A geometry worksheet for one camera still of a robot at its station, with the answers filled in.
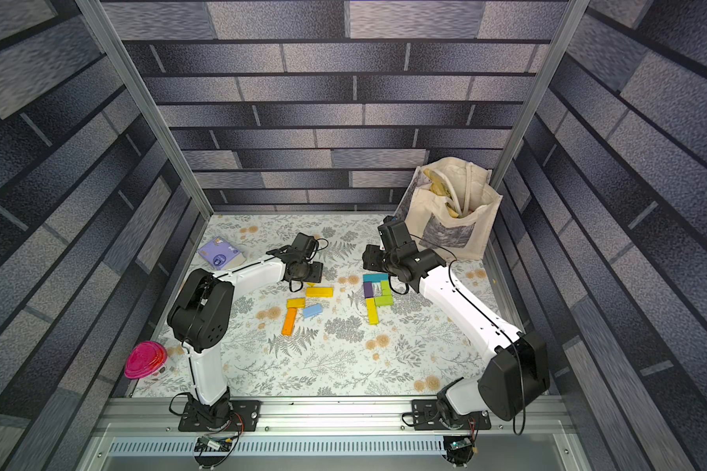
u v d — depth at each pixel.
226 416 0.69
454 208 0.94
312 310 0.93
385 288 0.98
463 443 0.73
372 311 0.92
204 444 0.71
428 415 0.73
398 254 0.60
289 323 0.90
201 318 0.51
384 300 0.95
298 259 0.75
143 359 0.74
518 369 0.40
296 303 0.95
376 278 0.98
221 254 1.00
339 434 0.75
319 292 0.96
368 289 0.97
